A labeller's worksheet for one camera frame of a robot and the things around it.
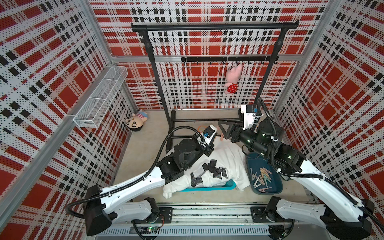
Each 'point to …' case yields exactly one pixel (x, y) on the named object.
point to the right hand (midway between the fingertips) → (225, 123)
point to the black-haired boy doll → (136, 122)
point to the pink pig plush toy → (232, 78)
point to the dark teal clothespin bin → (263, 179)
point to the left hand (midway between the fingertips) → (216, 131)
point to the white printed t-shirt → (225, 164)
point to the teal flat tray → (230, 185)
